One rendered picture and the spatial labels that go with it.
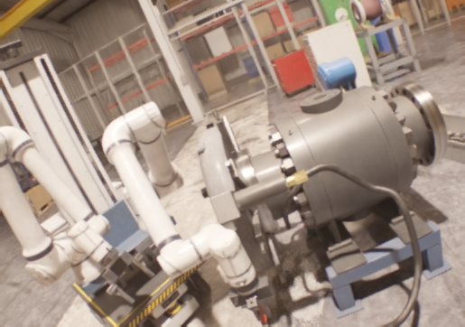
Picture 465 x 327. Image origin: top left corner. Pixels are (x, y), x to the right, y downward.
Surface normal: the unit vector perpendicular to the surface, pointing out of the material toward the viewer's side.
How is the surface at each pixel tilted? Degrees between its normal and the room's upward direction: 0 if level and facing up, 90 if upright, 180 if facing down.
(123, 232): 90
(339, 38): 90
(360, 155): 72
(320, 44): 90
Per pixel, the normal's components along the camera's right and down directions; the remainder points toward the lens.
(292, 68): 0.06, 0.29
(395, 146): -0.10, 0.08
